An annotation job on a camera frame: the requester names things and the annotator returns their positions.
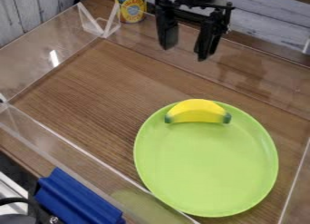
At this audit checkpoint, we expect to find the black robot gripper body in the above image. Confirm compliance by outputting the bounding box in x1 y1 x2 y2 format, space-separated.
155 0 233 27

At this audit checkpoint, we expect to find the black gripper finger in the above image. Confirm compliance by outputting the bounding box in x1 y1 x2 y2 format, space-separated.
155 6 177 50
193 18 223 62

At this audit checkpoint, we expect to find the yellow toy banana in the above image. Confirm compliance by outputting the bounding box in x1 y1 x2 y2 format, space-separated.
164 99 232 124

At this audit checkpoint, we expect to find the green plastic plate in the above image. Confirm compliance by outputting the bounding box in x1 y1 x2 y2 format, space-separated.
133 103 279 218

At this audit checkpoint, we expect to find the yellow labelled tin can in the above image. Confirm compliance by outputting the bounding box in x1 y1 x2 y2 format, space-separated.
115 0 147 24

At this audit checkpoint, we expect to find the blue plastic block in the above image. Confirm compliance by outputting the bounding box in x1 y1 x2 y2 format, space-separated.
33 168 125 224

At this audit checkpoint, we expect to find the clear acrylic corner bracket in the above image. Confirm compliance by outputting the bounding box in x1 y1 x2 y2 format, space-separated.
77 3 121 39

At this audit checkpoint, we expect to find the clear acrylic front wall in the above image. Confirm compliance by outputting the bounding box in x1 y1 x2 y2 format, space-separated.
0 102 199 224

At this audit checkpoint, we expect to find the black cable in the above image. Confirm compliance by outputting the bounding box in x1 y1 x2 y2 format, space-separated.
0 197 45 224

